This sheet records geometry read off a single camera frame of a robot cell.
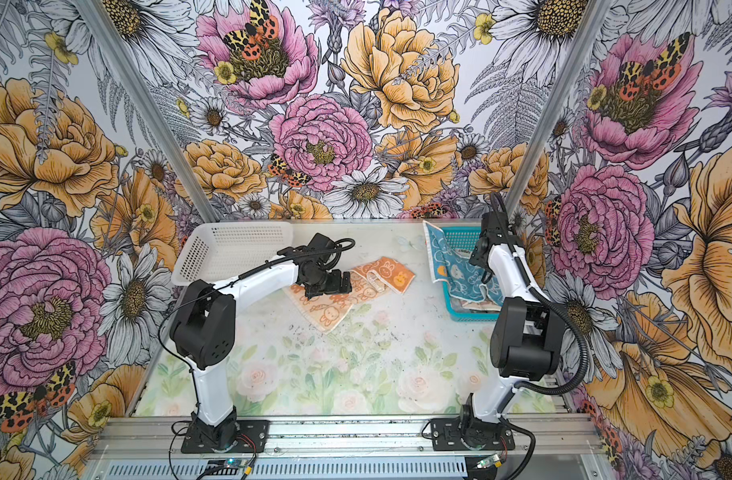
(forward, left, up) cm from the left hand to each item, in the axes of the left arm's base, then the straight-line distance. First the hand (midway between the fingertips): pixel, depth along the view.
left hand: (335, 296), depth 92 cm
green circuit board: (-41, +21, -7) cm, 46 cm away
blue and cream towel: (+10, -38, +1) cm, 39 cm away
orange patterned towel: (-2, +3, -4) cm, 6 cm away
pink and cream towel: (-2, -45, -4) cm, 45 cm away
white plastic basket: (+22, +47, -5) cm, 52 cm away
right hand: (+4, -47, +8) cm, 47 cm away
